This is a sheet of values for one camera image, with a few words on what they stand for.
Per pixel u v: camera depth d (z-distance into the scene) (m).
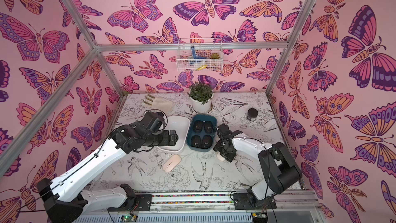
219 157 0.85
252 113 1.05
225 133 0.72
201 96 0.96
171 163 0.85
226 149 0.75
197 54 0.94
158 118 0.54
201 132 1.00
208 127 0.97
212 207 0.73
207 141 0.92
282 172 0.44
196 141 0.92
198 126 0.99
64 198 0.38
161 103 1.16
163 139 0.64
